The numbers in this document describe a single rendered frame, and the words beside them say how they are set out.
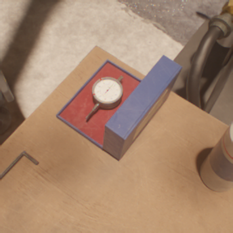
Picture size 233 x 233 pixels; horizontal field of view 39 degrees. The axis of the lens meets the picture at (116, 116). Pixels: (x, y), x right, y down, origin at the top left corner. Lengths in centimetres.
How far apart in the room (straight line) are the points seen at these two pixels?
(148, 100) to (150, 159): 13
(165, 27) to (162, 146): 84
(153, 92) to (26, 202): 28
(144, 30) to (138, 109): 89
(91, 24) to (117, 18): 11
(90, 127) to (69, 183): 11
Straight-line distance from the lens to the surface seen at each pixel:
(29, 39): 138
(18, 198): 60
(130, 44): 133
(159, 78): 54
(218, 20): 82
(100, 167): 60
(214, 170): 54
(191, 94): 79
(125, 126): 49
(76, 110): 64
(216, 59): 133
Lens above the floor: 104
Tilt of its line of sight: 64 degrees down
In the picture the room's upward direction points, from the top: straight up
